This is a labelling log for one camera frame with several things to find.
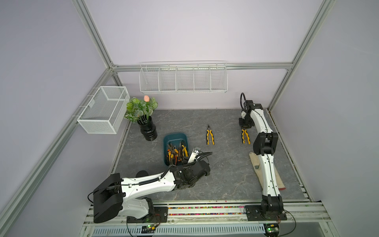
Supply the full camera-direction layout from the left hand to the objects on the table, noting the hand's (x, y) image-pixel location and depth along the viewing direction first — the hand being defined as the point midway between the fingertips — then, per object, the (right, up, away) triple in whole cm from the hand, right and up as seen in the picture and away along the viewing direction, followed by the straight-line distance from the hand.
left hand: (194, 160), depth 79 cm
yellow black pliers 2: (+35, +13, +25) cm, 45 cm away
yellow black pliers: (+11, +14, +26) cm, 32 cm away
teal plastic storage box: (-14, +9, +23) cm, 28 cm away
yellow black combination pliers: (-7, +3, +16) cm, 18 cm away
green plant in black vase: (-32, +27, +7) cm, 43 cm away
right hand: (+37, +19, +30) cm, 51 cm away
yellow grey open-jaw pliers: (-15, +1, +12) cm, 19 cm away
